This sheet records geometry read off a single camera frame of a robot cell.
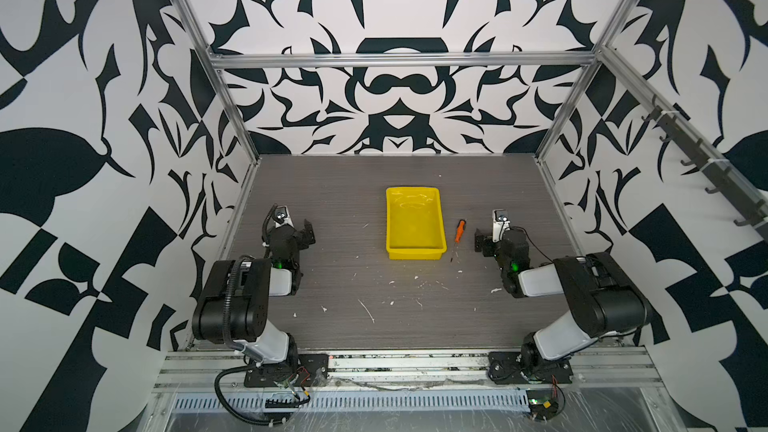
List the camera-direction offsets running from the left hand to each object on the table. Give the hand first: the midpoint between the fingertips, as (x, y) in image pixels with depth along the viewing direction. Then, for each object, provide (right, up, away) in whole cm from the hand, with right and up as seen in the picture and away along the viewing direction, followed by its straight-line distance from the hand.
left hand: (288, 219), depth 92 cm
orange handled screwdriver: (+53, -6, +5) cm, 53 cm away
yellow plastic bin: (+39, -3, +6) cm, 40 cm away
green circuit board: (+66, -41, -21) cm, 81 cm away
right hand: (+65, -2, +2) cm, 65 cm away
